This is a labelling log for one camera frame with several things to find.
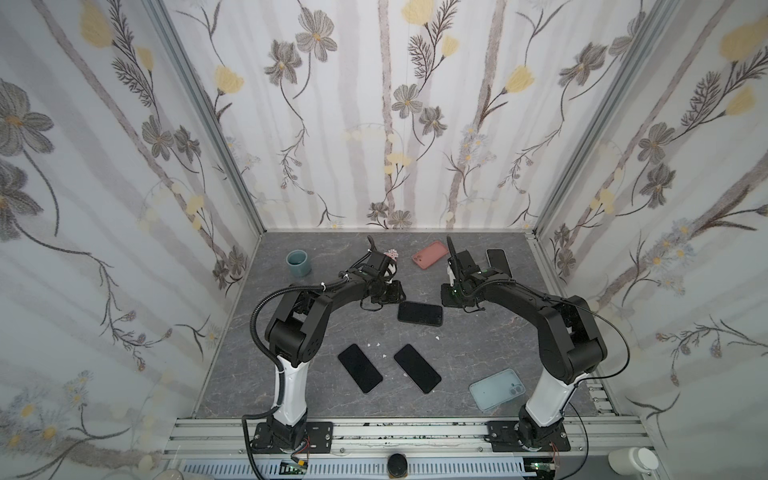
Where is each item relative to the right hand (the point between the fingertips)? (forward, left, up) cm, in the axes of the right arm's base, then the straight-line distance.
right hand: (439, 291), depth 94 cm
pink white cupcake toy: (+20, +15, -7) cm, 26 cm away
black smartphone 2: (-24, +6, -6) cm, 25 cm away
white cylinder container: (-44, -38, +5) cm, 59 cm away
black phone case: (-4, +5, -7) cm, 10 cm away
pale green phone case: (-27, -15, -6) cm, 32 cm away
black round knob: (-46, +13, +4) cm, 48 cm away
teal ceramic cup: (+11, +48, -4) cm, 50 cm away
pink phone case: (+22, 0, -9) cm, 23 cm away
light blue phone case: (+20, -26, -8) cm, 34 cm away
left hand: (+1, +12, -3) cm, 13 cm away
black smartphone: (-22, +23, -10) cm, 34 cm away
